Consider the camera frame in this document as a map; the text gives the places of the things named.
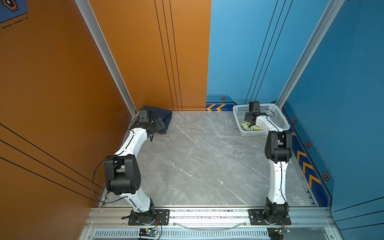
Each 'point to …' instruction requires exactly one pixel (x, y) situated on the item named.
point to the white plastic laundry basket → (272, 111)
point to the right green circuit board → (277, 233)
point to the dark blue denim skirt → (164, 115)
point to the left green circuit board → (150, 232)
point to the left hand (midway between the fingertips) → (157, 124)
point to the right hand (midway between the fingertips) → (251, 116)
